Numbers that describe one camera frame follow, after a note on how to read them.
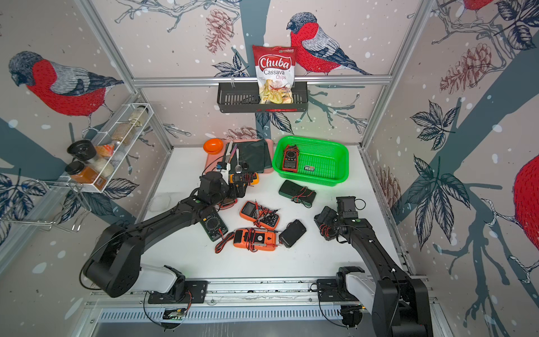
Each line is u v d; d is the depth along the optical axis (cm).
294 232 85
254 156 115
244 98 107
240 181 101
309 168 110
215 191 67
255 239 82
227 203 92
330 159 114
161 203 89
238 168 110
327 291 73
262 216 88
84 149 62
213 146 117
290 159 107
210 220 88
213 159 115
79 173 59
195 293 73
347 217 66
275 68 83
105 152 69
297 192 98
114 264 42
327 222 78
